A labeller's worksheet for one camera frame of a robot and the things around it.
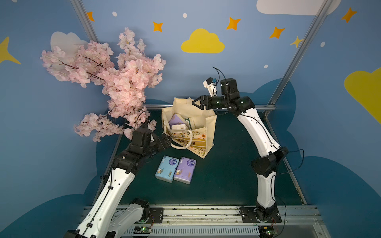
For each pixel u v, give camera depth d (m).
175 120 0.97
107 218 0.39
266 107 1.16
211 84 0.66
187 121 0.98
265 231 0.72
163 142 0.65
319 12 0.72
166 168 0.86
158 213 0.75
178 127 0.85
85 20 0.73
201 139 0.86
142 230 0.71
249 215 0.75
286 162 1.00
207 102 0.65
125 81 0.59
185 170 0.85
